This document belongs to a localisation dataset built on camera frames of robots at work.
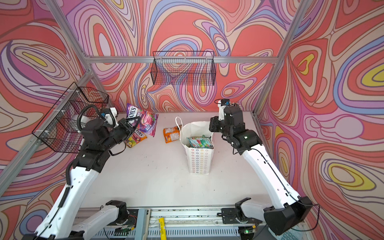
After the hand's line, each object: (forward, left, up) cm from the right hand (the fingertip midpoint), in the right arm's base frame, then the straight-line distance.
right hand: (212, 122), depth 72 cm
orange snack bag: (+14, +24, -27) cm, 38 cm away
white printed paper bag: (-13, +6, -14) cm, 20 cm away
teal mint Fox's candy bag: (-2, +5, -14) cm, 15 cm away
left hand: (-3, +32, +7) cm, 33 cm away
